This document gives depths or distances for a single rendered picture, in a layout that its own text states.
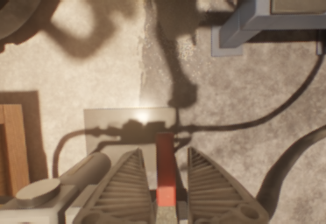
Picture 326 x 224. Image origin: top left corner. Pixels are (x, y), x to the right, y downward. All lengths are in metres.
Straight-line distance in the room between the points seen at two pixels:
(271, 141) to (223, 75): 0.39
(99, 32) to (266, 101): 0.81
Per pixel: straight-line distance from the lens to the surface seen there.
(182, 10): 0.74
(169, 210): 0.20
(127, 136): 0.65
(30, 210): 0.28
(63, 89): 0.76
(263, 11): 0.53
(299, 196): 1.04
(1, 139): 0.79
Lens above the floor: 0.63
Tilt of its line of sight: 86 degrees down
